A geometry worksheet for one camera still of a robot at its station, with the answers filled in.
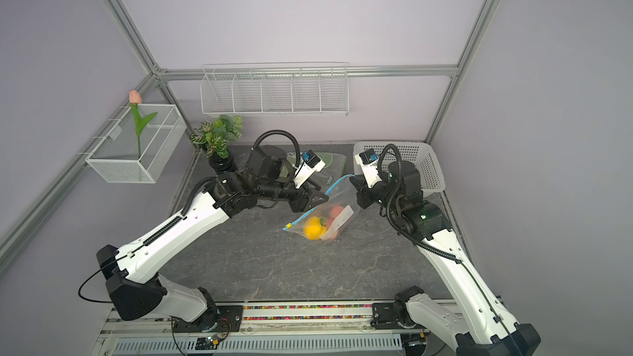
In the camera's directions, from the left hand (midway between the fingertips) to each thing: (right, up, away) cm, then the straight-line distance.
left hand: (323, 195), depth 65 cm
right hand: (+9, +5, +5) cm, 11 cm away
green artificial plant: (-39, +19, +22) cm, 48 cm away
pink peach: (+4, -9, +23) cm, 25 cm away
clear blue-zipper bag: (+6, 0, +8) cm, 9 cm away
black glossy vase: (-43, +8, +37) cm, 58 cm away
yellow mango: (-3, -11, +9) cm, 14 cm away
